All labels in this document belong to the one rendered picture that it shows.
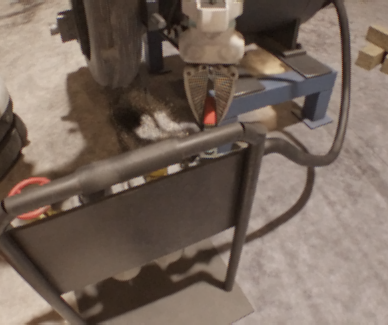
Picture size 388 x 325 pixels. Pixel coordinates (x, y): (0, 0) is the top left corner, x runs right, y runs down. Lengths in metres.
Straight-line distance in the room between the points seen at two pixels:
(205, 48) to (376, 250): 0.82
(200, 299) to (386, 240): 0.62
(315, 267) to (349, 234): 0.18
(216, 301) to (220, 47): 0.62
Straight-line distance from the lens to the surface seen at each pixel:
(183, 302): 0.85
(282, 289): 0.90
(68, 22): 1.15
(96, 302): 0.89
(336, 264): 0.99
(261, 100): 1.12
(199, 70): 0.52
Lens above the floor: 0.81
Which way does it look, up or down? 45 degrees down
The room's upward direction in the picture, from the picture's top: 1 degrees counter-clockwise
